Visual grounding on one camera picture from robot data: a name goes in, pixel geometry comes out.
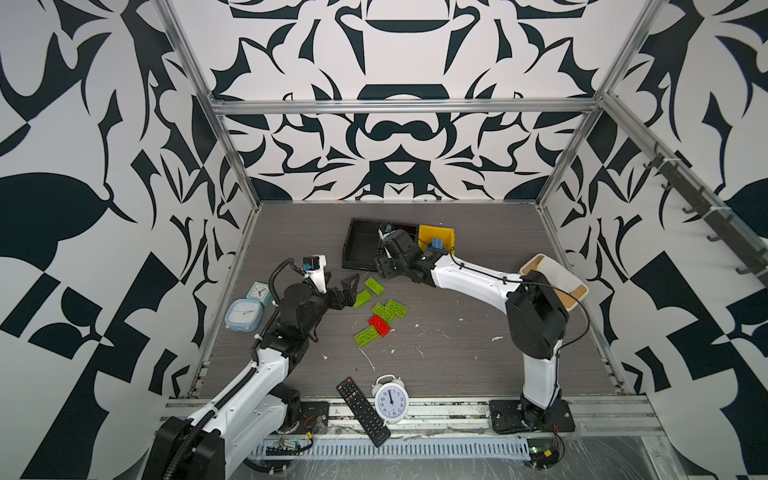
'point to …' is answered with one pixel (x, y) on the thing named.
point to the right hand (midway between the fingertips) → (385, 258)
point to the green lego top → (374, 286)
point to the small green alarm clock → (259, 291)
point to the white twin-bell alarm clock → (391, 398)
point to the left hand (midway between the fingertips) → (343, 269)
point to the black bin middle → (413, 229)
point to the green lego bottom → (365, 337)
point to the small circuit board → (543, 452)
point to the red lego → (379, 325)
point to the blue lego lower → (437, 243)
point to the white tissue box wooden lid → (568, 288)
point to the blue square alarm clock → (244, 315)
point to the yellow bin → (426, 234)
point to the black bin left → (362, 244)
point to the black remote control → (364, 412)
